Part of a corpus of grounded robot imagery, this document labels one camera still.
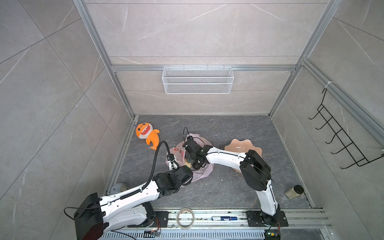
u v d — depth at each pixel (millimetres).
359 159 597
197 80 1005
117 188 745
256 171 511
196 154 698
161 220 731
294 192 741
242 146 980
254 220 730
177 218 737
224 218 729
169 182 569
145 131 1005
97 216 400
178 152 901
